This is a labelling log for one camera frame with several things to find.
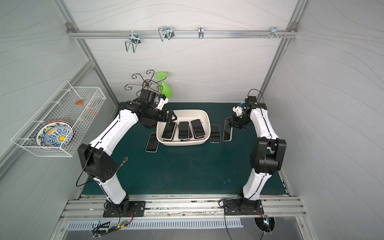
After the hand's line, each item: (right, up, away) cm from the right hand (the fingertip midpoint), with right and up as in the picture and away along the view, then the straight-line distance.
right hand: (230, 124), depth 89 cm
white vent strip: (-38, -47, -19) cm, 63 cm away
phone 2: (-40, -5, +12) cm, 42 cm away
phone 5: (-9, -7, +4) cm, 12 cm away
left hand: (-35, +4, -7) cm, 36 cm away
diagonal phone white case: (-2, -2, -4) cm, 5 cm away
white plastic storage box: (-28, +6, +18) cm, 34 cm away
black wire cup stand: (-51, +25, +1) cm, 57 cm away
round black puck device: (+13, -48, -17) cm, 52 cm away
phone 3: (-30, -5, +13) cm, 33 cm away
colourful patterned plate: (-80, -2, -26) cm, 84 cm away
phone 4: (-20, -4, +17) cm, 27 cm away
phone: (-50, -13, +11) cm, 53 cm away
